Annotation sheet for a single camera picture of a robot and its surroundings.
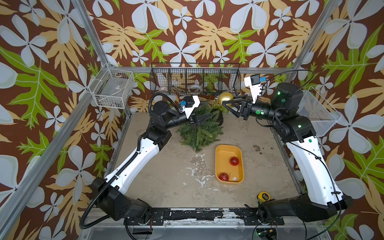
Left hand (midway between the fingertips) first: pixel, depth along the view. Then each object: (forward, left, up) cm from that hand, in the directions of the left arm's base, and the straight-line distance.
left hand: (209, 105), depth 58 cm
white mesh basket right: (+15, -59, -14) cm, 62 cm away
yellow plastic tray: (-3, -17, -47) cm, 50 cm away
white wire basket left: (+29, +55, -13) cm, 63 cm away
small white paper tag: (-13, -18, -46) cm, 51 cm away
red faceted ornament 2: (-4, -19, -42) cm, 46 cm away
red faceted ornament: (-13, -11, -41) cm, 45 cm away
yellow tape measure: (-23, -32, -44) cm, 59 cm away
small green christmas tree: (0, -1, -18) cm, 18 cm away
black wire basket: (+42, +5, -16) cm, 45 cm away
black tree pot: (+15, -10, -25) cm, 30 cm away
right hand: (-1, -6, +3) cm, 6 cm away
